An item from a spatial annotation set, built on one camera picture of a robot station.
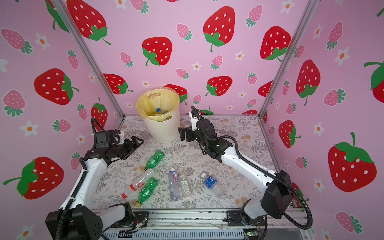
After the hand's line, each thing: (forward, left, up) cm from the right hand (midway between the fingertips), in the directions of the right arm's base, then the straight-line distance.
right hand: (185, 125), depth 75 cm
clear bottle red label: (-23, +25, -26) cm, 43 cm away
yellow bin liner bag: (+27, +26, -10) cm, 38 cm away
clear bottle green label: (-24, -3, -26) cm, 35 cm away
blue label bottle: (+27, +27, -16) cm, 41 cm away
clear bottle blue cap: (+26, +21, -17) cm, 38 cm away
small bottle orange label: (+6, +18, 0) cm, 19 cm away
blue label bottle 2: (-18, -15, -26) cm, 35 cm away
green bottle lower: (-26, +18, -25) cm, 40 cm away
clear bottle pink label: (-21, +5, -27) cm, 34 cm away
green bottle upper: (-7, +20, -24) cm, 32 cm away
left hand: (-7, +25, -10) cm, 28 cm away
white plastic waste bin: (+8, +17, -16) cm, 25 cm away
